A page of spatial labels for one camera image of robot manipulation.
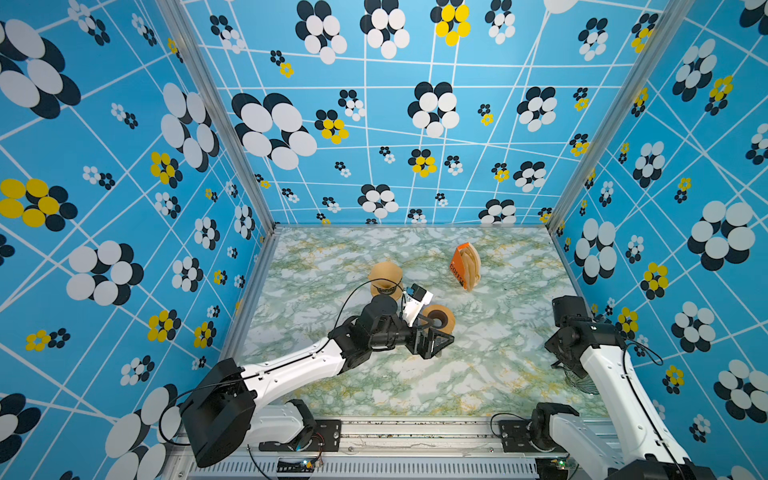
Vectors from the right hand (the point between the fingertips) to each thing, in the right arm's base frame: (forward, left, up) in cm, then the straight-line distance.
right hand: (568, 354), depth 77 cm
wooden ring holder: (+10, +33, +1) cm, 35 cm away
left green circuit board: (-24, +73, -11) cm, 78 cm away
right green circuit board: (-24, +8, -10) cm, 27 cm away
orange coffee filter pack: (+30, +22, 0) cm, 37 cm away
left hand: (+1, +33, +11) cm, 35 cm away
